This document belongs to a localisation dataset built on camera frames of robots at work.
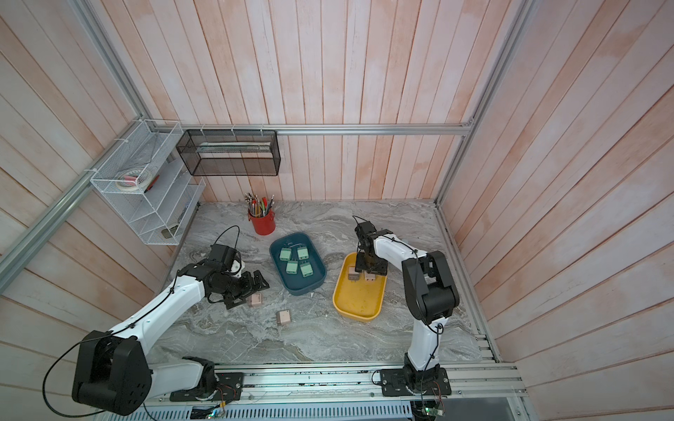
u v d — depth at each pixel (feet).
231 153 3.48
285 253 3.31
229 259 2.30
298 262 3.22
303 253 3.31
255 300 2.87
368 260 2.73
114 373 1.31
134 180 2.25
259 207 3.28
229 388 2.39
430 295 1.66
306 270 3.13
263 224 3.52
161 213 2.56
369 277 3.04
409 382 2.17
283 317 2.75
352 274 3.13
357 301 2.98
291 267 3.13
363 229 2.67
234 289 2.35
